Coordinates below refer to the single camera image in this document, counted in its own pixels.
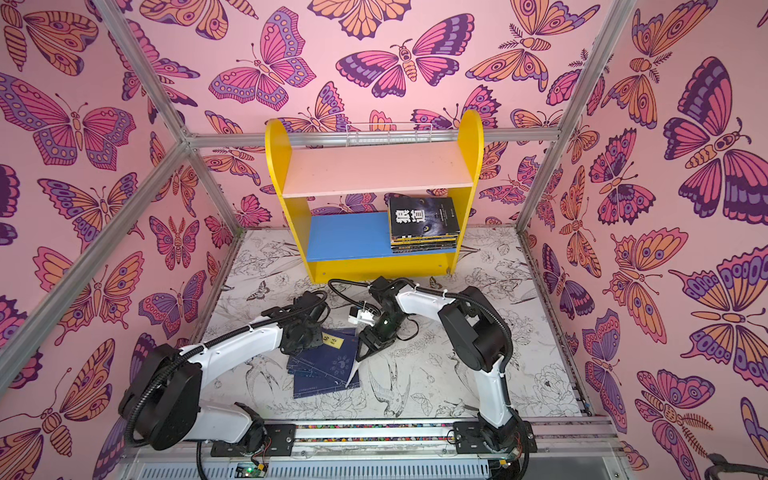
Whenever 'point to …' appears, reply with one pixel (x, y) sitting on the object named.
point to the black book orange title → (421, 248)
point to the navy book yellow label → (335, 356)
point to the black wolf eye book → (422, 216)
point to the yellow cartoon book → (424, 240)
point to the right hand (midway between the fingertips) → (365, 352)
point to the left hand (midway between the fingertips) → (317, 338)
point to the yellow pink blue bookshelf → (338, 198)
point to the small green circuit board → (248, 470)
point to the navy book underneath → (308, 381)
